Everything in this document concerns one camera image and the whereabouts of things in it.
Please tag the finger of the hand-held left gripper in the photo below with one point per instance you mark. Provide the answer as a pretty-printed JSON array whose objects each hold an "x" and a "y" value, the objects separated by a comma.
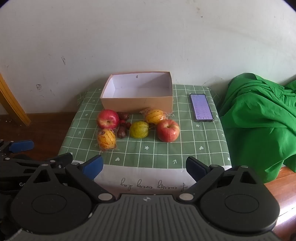
[
  {"x": 22, "y": 146},
  {"x": 61, "y": 159}
]

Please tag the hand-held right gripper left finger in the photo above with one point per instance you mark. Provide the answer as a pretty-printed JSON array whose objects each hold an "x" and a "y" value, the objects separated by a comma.
[{"x": 93, "y": 166}]

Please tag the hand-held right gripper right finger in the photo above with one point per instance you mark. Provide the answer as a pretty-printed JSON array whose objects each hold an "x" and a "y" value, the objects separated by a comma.
[{"x": 195, "y": 168}]

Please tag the plastic-wrapped orange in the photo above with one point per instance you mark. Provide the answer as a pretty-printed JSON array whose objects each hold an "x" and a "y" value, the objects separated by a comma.
[
  {"x": 154, "y": 115},
  {"x": 106, "y": 139}
]

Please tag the red apple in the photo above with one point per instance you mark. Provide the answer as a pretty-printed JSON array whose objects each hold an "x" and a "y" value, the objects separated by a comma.
[
  {"x": 168, "y": 131},
  {"x": 107, "y": 119}
]

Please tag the small red hawthorn fruit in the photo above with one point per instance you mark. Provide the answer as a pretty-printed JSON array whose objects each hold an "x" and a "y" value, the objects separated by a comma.
[
  {"x": 128, "y": 125},
  {"x": 122, "y": 122}
]

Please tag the green pear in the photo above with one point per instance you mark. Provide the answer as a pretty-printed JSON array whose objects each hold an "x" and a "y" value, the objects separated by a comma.
[{"x": 138, "y": 130}]

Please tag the cardboard box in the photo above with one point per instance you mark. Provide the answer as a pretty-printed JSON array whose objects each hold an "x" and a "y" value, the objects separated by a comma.
[{"x": 138, "y": 103}]

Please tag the green checked tablecloth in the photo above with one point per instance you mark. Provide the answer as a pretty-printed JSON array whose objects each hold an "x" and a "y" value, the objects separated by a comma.
[{"x": 143, "y": 150}]

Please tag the smartphone with lit screen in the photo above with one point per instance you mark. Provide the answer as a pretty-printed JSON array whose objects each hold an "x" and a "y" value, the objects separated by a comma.
[{"x": 201, "y": 107}]

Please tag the green cloth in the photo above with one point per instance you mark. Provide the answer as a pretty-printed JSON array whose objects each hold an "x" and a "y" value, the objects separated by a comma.
[{"x": 254, "y": 120}]

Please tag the yellow wooden frame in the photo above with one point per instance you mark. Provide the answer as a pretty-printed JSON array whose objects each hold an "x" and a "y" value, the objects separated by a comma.
[{"x": 13, "y": 102}]

